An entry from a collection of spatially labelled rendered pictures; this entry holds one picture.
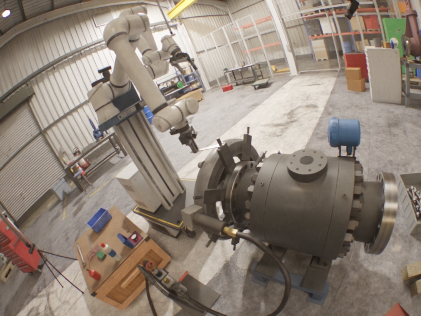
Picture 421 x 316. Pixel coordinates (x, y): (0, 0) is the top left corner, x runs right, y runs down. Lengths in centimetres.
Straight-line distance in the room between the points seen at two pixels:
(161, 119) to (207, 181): 44
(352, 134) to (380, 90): 349
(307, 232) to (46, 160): 923
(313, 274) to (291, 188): 65
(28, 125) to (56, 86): 219
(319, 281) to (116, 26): 178
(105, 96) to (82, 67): 827
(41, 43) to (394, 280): 1175
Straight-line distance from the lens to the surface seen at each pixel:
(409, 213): 194
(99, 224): 222
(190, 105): 86
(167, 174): 195
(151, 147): 182
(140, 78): 84
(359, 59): 596
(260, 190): 92
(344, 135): 100
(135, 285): 190
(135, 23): 103
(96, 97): 139
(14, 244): 407
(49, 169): 931
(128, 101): 166
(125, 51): 89
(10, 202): 1038
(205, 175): 102
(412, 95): 444
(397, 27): 767
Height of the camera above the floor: 147
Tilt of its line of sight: 28 degrees down
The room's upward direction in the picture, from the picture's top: 24 degrees counter-clockwise
